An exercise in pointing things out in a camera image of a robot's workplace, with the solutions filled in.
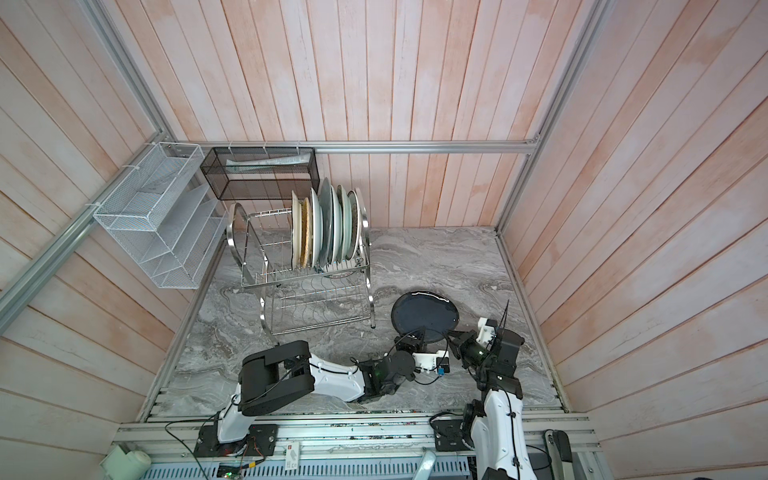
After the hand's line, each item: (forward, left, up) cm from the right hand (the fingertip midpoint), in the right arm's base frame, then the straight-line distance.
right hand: (444, 330), depth 83 cm
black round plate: (+6, +8, 0) cm, 10 cm away
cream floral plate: (+19, +42, +19) cm, 50 cm away
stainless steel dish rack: (+15, +47, -8) cm, 50 cm away
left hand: (-1, +7, 0) cm, 7 cm away
